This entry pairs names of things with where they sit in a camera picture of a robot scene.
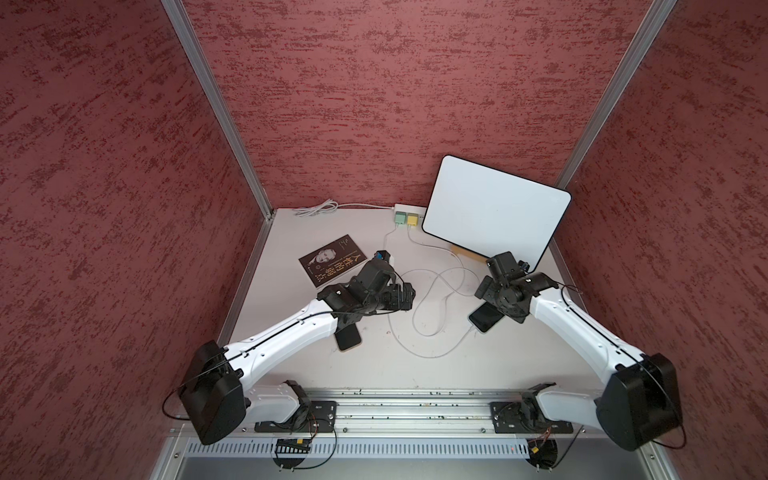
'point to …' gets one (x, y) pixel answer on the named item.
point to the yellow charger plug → (413, 219)
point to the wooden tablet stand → (468, 254)
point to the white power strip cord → (327, 207)
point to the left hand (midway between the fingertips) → (399, 298)
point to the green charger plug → (400, 218)
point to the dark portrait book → (332, 259)
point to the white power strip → (410, 209)
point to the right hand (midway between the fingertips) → (491, 303)
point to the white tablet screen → (489, 212)
